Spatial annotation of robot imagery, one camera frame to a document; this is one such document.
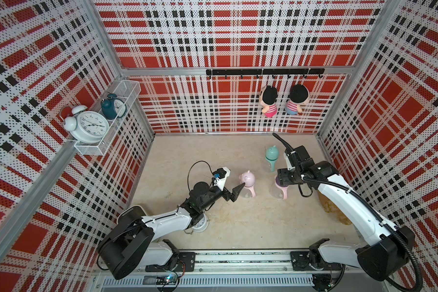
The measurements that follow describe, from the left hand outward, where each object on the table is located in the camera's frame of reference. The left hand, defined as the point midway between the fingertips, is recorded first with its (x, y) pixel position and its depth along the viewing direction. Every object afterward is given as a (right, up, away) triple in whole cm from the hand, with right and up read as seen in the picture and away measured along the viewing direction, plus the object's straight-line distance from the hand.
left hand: (239, 176), depth 79 cm
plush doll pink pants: (+17, +40, +18) cm, 47 cm away
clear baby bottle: (+4, -10, +11) cm, 16 cm away
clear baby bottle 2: (+17, +3, +14) cm, 23 cm away
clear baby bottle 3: (+18, -8, +5) cm, 20 cm away
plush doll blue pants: (+32, +41, +14) cm, 54 cm away
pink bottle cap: (+4, -1, +1) cm, 4 cm away
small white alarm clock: (-17, -23, +1) cm, 28 cm away
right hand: (+22, 0, 0) cm, 22 cm away
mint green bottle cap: (+17, +10, +12) cm, 23 cm away
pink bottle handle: (+7, -8, +5) cm, 11 cm away
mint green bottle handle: (+18, +4, +14) cm, 23 cm away
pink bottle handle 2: (+21, -6, +3) cm, 22 cm away
